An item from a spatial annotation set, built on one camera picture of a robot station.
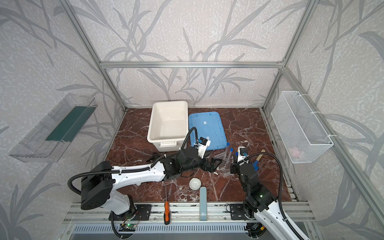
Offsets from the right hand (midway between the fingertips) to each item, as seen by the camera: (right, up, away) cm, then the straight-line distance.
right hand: (235, 150), depth 79 cm
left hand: (-10, -1, -6) cm, 12 cm away
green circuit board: (-54, -36, -8) cm, 65 cm away
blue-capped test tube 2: (-2, 0, -1) cm, 2 cm away
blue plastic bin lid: (-13, +12, +30) cm, 34 cm away
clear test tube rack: (-5, -12, +9) cm, 16 cm away
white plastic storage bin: (-43, +13, +30) cm, 54 cm away
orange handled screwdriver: (-35, -30, -7) cm, 47 cm away
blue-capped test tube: (-3, -2, +10) cm, 10 cm away
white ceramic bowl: (-22, -19, +3) cm, 29 cm away
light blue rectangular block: (-17, -26, -5) cm, 32 cm away
